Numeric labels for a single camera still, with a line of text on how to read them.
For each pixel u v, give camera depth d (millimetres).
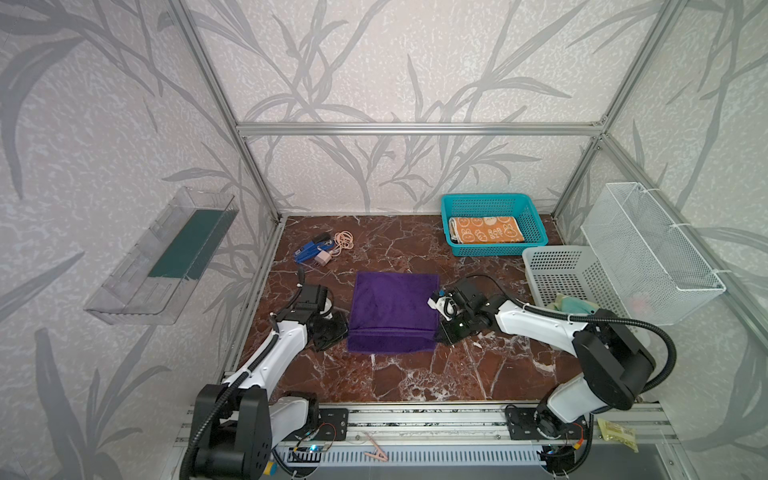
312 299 684
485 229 1136
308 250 1070
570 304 872
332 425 722
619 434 708
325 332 722
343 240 1116
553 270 1019
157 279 648
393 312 937
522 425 731
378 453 693
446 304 788
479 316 651
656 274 619
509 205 1155
